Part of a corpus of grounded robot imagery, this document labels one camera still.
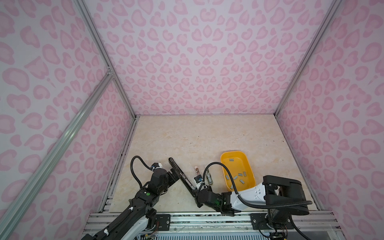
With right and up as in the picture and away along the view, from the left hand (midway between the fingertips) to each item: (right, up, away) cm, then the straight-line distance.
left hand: (177, 171), depth 85 cm
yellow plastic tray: (+38, -2, +5) cm, 39 cm away
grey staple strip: (+33, +4, +11) cm, 35 cm away
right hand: (+9, -10, -4) cm, 14 cm away
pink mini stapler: (+11, +1, +1) cm, 11 cm away
